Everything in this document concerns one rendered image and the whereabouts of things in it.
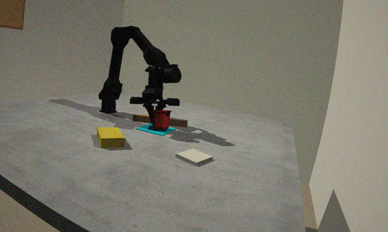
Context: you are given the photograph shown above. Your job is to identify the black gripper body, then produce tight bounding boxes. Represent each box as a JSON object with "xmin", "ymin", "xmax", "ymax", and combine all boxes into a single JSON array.
[{"xmin": 130, "ymin": 83, "xmax": 180, "ymax": 106}]

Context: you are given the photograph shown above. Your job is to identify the beige flat rectangular block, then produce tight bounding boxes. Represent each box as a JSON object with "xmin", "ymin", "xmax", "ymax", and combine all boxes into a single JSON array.
[{"xmin": 175, "ymin": 149, "xmax": 213, "ymax": 166}]

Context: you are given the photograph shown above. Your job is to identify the yellow rectangular block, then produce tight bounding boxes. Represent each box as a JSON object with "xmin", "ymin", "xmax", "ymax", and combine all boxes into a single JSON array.
[{"xmin": 96, "ymin": 127, "xmax": 125, "ymax": 148}]

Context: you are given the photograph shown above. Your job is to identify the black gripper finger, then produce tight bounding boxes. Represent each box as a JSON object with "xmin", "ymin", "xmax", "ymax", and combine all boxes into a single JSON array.
[
  {"xmin": 143, "ymin": 105, "xmax": 154, "ymax": 123},
  {"xmin": 156, "ymin": 106, "xmax": 166, "ymax": 111}
]

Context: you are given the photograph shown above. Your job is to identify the red cup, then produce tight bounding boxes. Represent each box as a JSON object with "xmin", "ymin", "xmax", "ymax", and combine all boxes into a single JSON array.
[{"xmin": 152, "ymin": 110, "xmax": 171, "ymax": 130}]

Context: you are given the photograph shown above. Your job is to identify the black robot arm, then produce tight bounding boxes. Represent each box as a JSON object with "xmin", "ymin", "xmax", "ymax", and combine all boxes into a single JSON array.
[{"xmin": 99, "ymin": 26, "xmax": 181, "ymax": 114}]

